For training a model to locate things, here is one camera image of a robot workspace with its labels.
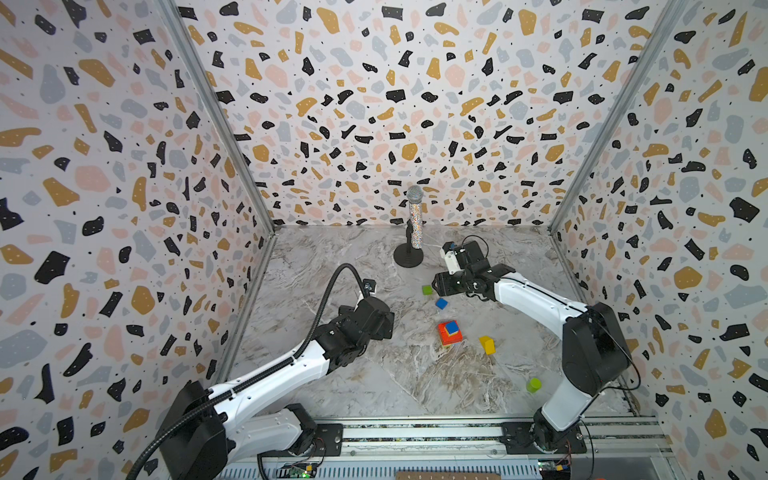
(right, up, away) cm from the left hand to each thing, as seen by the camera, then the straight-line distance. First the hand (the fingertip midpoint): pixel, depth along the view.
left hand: (374, 310), depth 81 cm
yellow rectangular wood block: (+33, -12, +8) cm, 36 cm away
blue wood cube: (+21, -1, +19) cm, 28 cm away
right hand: (+17, +8, +10) cm, 21 cm away
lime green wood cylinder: (+43, -20, 0) cm, 48 cm away
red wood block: (+21, -10, +8) cm, 25 cm away
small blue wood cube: (+23, -8, +13) cm, 28 cm away
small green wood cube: (+16, +3, +22) cm, 28 cm away
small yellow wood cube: (+22, -8, +7) cm, 24 cm away
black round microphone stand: (+9, +15, +31) cm, 36 cm away
